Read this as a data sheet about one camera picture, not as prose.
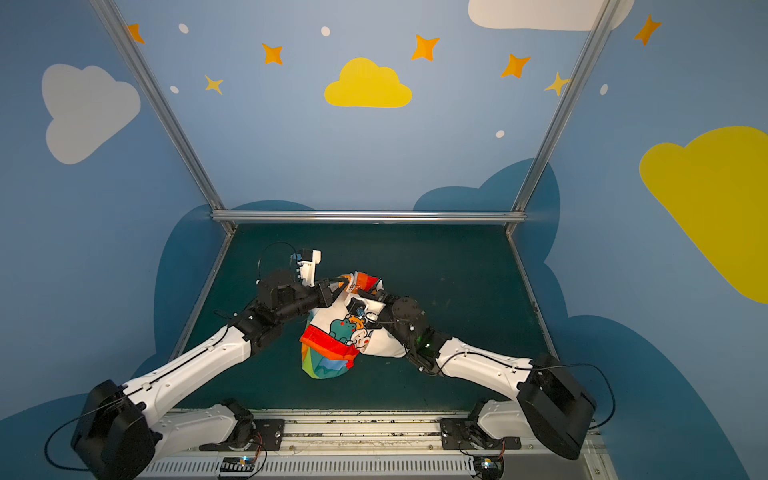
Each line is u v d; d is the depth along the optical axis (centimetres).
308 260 70
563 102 86
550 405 42
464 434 75
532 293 108
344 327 84
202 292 107
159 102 84
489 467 73
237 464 73
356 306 62
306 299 66
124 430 38
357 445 74
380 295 69
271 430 75
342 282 75
